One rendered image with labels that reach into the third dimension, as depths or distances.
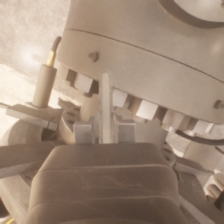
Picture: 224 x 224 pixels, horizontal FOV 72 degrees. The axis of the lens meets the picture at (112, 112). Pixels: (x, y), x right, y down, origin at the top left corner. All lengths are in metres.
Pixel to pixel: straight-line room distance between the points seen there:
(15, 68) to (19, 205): 1.15
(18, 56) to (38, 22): 0.29
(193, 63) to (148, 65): 0.08
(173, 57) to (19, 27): 1.24
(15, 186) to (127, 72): 0.33
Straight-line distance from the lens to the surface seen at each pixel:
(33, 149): 0.45
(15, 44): 1.42
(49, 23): 1.33
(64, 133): 0.50
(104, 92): 0.16
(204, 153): 1.51
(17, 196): 0.41
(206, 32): 0.34
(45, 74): 0.79
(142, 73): 0.30
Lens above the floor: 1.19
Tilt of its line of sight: 76 degrees down
